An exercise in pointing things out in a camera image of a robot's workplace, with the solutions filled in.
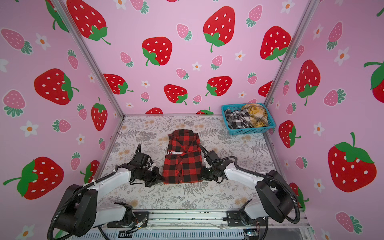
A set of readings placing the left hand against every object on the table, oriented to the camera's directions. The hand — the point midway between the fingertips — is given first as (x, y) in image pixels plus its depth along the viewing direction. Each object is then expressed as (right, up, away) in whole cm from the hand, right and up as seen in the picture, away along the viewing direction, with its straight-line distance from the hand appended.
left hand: (165, 178), depth 84 cm
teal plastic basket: (+48, +27, +20) cm, 58 cm away
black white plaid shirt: (+48, +36, +22) cm, 64 cm away
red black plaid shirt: (+9, +8, +6) cm, 14 cm away
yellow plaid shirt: (+63, +37, +23) cm, 77 cm away
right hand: (+19, +1, +1) cm, 19 cm away
